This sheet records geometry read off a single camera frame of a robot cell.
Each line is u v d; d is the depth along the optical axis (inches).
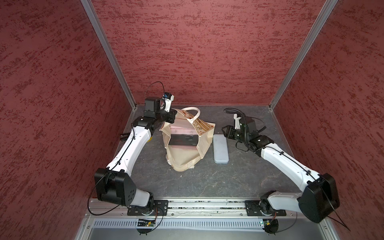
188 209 29.8
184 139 35.0
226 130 29.6
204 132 31.2
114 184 16.0
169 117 28.0
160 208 27.5
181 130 36.3
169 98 27.0
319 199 16.6
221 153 36.3
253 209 29.0
